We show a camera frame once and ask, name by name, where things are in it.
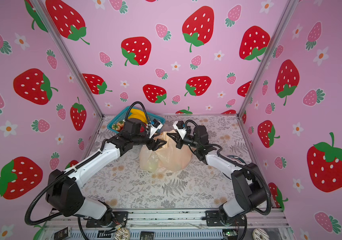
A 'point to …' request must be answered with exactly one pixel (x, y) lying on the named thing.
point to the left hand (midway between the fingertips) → (162, 136)
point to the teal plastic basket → (124, 114)
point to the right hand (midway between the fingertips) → (168, 133)
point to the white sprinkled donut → (260, 234)
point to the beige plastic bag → (168, 158)
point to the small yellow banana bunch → (138, 114)
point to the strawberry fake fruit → (118, 126)
